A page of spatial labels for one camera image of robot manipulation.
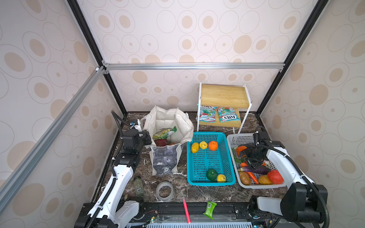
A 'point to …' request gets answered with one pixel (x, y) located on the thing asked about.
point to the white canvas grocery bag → (165, 160)
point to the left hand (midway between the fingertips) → (149, 128)
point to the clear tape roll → (163, 184)
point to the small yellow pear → (203, 145)
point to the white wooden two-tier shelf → (222, 96)
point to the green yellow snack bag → (163, 133)
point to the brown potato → (245, 178)
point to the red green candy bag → (207, 114)
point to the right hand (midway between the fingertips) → (242, 158)
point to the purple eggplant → (261, 170)
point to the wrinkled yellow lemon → (195, 147)
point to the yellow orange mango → (264, 180)
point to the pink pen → (187, 212)
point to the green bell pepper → (211, 174)
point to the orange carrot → (244, 165)
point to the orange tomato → (240, 148)
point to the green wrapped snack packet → (209, 210)
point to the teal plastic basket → (198, 164)
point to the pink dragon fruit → (160, 142)
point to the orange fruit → (213, 145)
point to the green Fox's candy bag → (227, 114)
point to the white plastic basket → (239, 139)
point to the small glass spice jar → (138, 185)
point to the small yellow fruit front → (221, 178)
